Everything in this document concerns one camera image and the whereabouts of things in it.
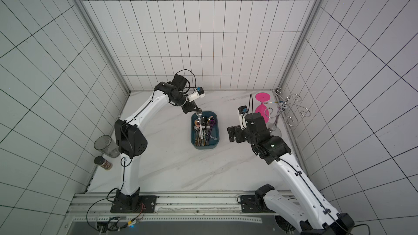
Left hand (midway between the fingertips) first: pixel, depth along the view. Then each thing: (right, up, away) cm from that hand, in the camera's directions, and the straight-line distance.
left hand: (194, 111), depth 87 cm
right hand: (+19, -6, -13) cm, 24 cm away
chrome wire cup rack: (+44, +3, -13) cm, 46 cm away
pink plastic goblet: (+34, +7, -9) cm, 36 cm away
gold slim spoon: (+5, -13, +11) cm, 17 cm away
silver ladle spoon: (+5, -7, +14) cm, 16 cm away
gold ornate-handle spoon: (+1, -9, +11) cm, 14 cm away
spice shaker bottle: (-45, -24, -9) cm, 52 cm away
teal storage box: (+11, -17, +7) cm, 21 cm away
